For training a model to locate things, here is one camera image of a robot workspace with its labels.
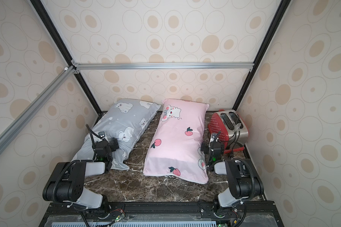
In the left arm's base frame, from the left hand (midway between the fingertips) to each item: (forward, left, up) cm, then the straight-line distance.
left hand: (110, 137), depth 91 cm
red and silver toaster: (+3, -76, +7) cm, 76 cm away
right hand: (-1, -71, -3) cm, 71 cm away
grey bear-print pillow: (+8, -7, +5) cm, 12 cm away
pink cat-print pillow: (-7, -42, -1) cm, 43 cm away
